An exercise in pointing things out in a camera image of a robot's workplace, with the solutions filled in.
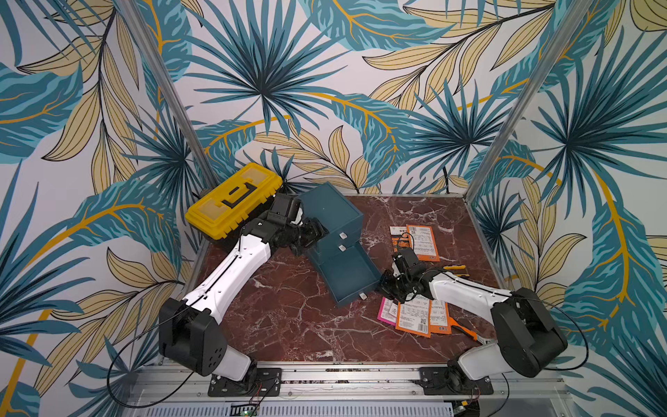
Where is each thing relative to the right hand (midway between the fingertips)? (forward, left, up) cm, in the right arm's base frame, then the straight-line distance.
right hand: (373, 288), depth 88 cm
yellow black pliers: (+9, -33, -4) cm, 35 cm away
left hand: (+7, +16, +18) cm, 26 cm away
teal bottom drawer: (+8, +7, -5) cm, 12 cm away
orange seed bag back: (+22, -23, -4) cm, 32 cm away
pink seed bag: (-7, -4, -3) cm, 8 cm away
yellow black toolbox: (+26, +49, +14) cm, 57 cm away
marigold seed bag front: (+23, -14, -4) cm, 27 cm away
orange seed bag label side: (-11, -21, -3) cm, 24 cm away
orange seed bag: (-9, -12, -2) cm, 15 cm away
